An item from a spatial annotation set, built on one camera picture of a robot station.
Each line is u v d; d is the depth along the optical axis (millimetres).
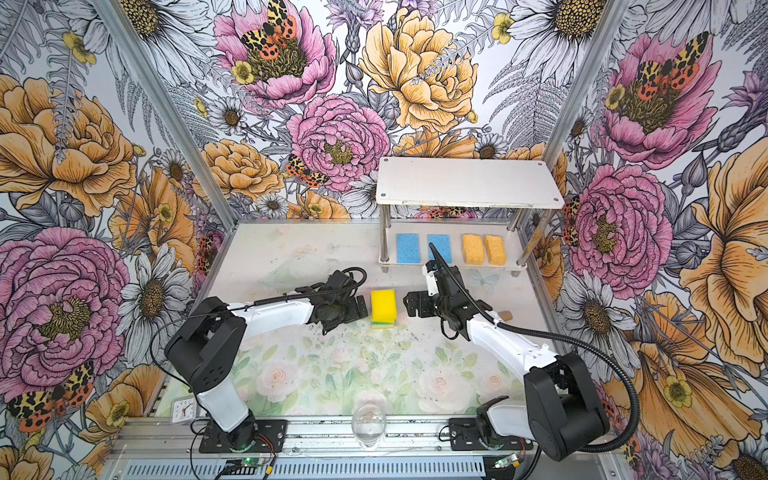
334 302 746
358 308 848
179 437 751
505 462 716
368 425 773
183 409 761
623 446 407
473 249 1022
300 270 1074
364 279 792
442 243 1052
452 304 674
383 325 910
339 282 744
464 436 733
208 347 474
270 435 739
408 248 1028
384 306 874
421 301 773
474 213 1264
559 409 415
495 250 1020
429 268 792
